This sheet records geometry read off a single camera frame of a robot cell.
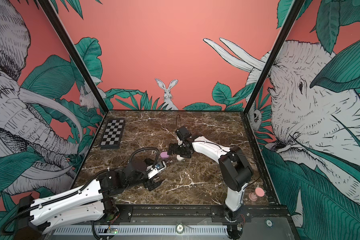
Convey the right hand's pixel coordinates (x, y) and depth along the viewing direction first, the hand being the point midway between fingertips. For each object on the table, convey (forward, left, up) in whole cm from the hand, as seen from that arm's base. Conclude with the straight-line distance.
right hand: (172, 153), depth 87 cm
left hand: (-13, +5, +7) cm, 15 cm away
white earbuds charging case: (0, -4, -7) cm, 8 cm away
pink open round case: (-21, -45, 0) cm, 50 cm away
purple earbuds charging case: (+3, +6, -9) cm, 12 cm away
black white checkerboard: (+16, +42, -5) cm, 46 cm away
